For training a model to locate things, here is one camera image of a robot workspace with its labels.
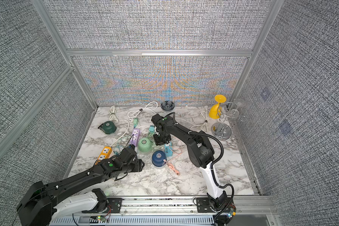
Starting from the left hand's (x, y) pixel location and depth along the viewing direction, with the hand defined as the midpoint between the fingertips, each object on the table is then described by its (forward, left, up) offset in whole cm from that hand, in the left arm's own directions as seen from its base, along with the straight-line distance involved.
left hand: (143, 164), depth 82 cm
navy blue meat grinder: (+1, -9, +5) cm, 10 cm away
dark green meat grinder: (+26, +25, +3) cm, 36 cm away
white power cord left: (+41, +27, -5) cm, 49 cm away
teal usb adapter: (+28, -3, -5) cm, 28 cm away
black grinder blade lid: (+51, -16, -3) cm, 53 cm away
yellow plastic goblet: (+31, -48, +10) cm, 58 cm away
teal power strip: (+10, -15, -2) cm, 18 cm away
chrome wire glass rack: (+25, -55, -4) cm, 60 cm away
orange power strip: (+9, +26, -3) cm, 28 cm away
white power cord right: (+40, -46, -5) cm, 61 cm away
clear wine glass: (+31, -61, +7) cm, 68 cm away
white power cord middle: (+53, -2, -5) cm, 53 cm away
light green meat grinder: (+10, 0, +4) cm, 11 cm away
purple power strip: (+21, +8, -3) cm, 23 cm away
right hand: (+16, -9, 0) cm, 18 cm away
